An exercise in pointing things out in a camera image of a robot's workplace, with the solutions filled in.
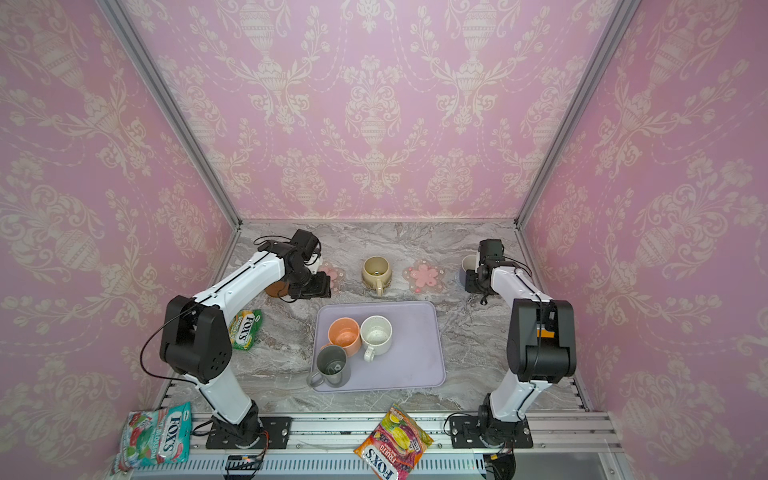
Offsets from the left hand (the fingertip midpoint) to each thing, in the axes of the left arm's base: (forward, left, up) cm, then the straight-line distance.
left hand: (323, 295), depth 89 cm
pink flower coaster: (+13, -32, -8) cm, 35 cm away
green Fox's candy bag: (-35, +36, -8) cm, 51 cm away
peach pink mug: (-8, -7, -7) cm, 13 cm away
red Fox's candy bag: (-36, -22, -7) cm, 43 cm away
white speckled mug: (-8, -16, -8) cm, 20 cm away
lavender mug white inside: (+14, -46, -1) cm, 48 cm away
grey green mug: (-18, -4, -8) cm, 21 cm away
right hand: (+7, -48, -3) cm, 49 cm away
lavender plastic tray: (-14, -28, -10) cm, 33 cm away
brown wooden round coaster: (-13, +5, +23) cm, 27 cm away
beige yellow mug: (+12, -16, -5) cm, 20 cm away
